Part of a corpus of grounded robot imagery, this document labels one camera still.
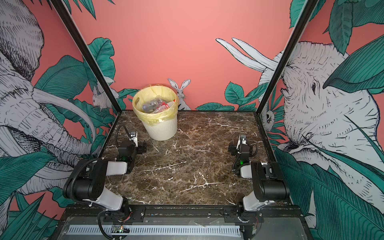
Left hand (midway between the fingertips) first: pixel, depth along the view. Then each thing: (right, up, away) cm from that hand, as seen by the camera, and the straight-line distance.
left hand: (136, 137), depth 93 cm
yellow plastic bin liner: (+11, +30, +4) cm, 33 cm away
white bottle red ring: (+19, +20, -5) cm, 28 cm away
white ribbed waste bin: (+19, +4, 0) cm, 20 cm away
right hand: (+66, -1, 0) cm, 66 cm away
